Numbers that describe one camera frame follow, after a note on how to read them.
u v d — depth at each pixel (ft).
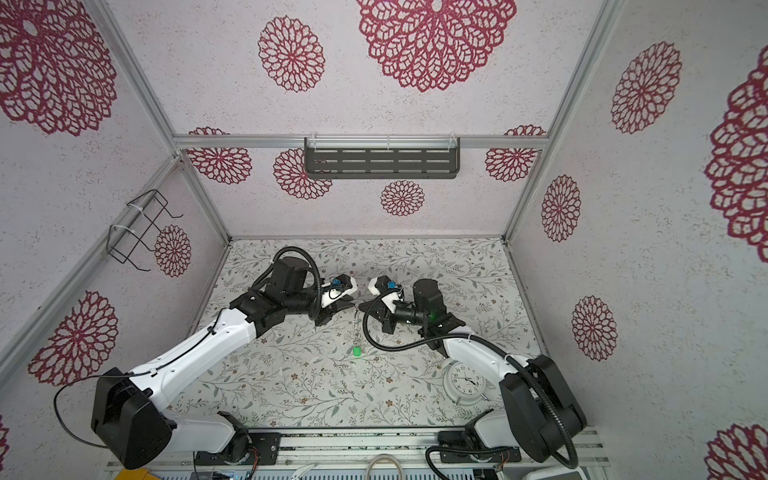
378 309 2.32
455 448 2.40
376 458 2.38
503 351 1.62
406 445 2.49
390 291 2.17
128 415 1.27
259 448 2.40
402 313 2.27
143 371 1.40
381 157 3.12
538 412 1.38
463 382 2.67
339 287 2.08
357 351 2.93
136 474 2.26
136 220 2.53
